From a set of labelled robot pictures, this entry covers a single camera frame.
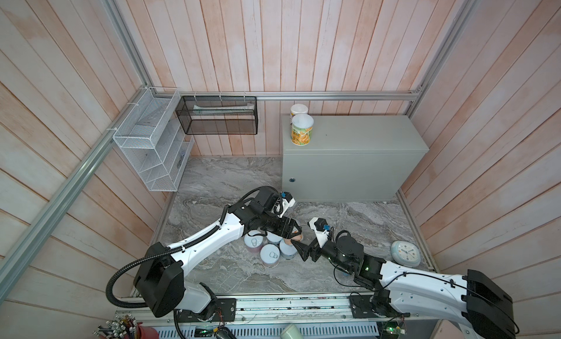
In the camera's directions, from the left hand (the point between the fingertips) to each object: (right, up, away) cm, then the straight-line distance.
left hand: (292, 234), depth 76 cm
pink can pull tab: (-14, -5, +8) cm, 17 cm away
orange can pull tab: (-1, -1, -3) cm, 4 cm away
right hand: (+3, +1, 0) cm, 3 cm away
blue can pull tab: (-2, -8, +6) cm, 10 cm away
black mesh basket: (-30, +47, +15) cm, 57 cm away
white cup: (-1, -26, -12) cm, 29 cm away
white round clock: (+46, -10, +8) cm, 47 cm away
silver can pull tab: (-7, -4, +8) cm, 12 cm away
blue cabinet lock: (+1, +19, +12) cm, 23 cm away
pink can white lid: (-8, -8, +4) cm, 12 cm away
